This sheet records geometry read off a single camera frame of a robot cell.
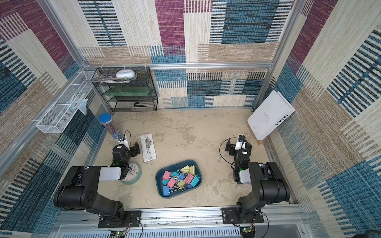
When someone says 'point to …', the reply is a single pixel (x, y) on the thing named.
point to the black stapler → (136, 105)
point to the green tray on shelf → (127, 90)
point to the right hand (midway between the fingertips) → (239, 138)
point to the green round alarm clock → (134, 175)
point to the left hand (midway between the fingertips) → (128, 143)
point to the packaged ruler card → (148, 147)
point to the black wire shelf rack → (125, 103)
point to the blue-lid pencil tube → (106, 120)
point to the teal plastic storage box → (159, 178)
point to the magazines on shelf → (112, 78)
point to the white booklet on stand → (270, 113)
